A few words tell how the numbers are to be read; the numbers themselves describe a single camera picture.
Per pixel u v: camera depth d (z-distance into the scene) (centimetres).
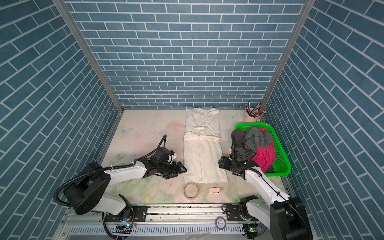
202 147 99
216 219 73
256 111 105
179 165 79
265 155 85
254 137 89
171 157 74
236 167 62
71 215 75
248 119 105
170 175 77
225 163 77
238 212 74
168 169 75
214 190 79
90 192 43
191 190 81
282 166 85
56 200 41
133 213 73
